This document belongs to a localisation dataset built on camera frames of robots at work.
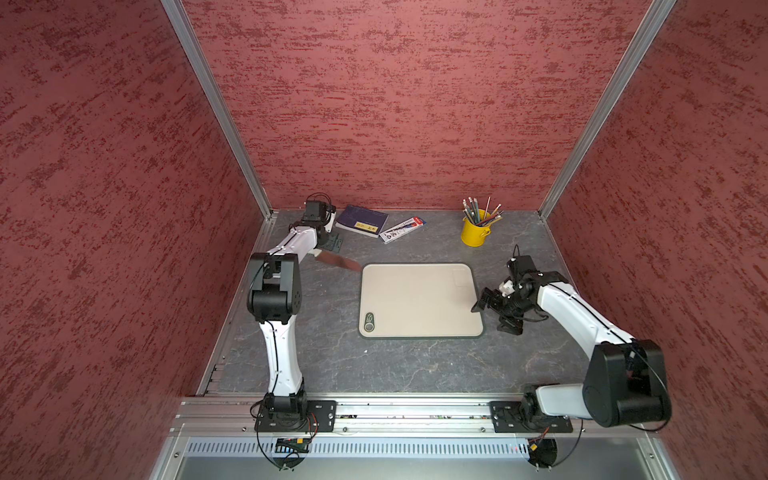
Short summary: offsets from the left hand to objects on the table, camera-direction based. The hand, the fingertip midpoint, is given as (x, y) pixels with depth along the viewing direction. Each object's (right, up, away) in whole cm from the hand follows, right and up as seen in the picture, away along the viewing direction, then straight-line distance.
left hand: (322, 241), depth 104 cm
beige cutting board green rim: (+34, -20, -8) cm, 40 cm away
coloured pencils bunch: (+53, +11, 0) cm, 55 cm away
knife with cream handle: (+4, -7, +6) cm, 10 cm away
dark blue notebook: (+12, +8, +14) cm, 20 cm away
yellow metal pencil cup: (+55, +2, +3) cm, 55 cm away
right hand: (+51, -23, -20) cm, 60 cm away
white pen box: (+29, +5, +10) cm, 31 cm away
